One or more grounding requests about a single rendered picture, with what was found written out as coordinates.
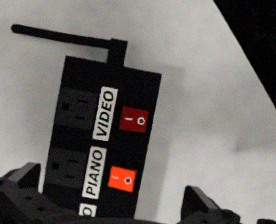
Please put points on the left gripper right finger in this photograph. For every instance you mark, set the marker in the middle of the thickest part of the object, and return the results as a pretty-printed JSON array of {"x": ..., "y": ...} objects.
[{"x": 195, "y": 199}]

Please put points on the black power strip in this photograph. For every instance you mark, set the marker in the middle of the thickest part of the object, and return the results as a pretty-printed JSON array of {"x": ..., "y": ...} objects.
[{"x": 101, "y": 129}]

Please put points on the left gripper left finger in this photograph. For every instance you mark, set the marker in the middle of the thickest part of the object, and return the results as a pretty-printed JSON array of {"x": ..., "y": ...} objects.
[{"x": 28, "y": 206}]

